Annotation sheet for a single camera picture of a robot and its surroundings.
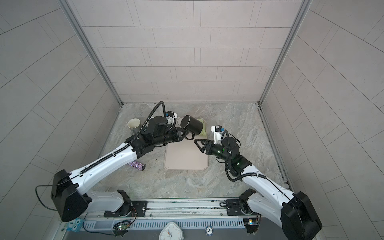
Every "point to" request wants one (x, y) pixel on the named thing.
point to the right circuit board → (251, 224)
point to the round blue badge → (209, 230)
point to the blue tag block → (75, 225)
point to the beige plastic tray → (185, 155)
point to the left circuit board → (122, 225)
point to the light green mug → (204, 131)
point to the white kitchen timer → (171, 232)
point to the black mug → (191, 125)
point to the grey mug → (133, 123)
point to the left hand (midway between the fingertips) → (192, 132)
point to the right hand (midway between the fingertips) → (197, 144)
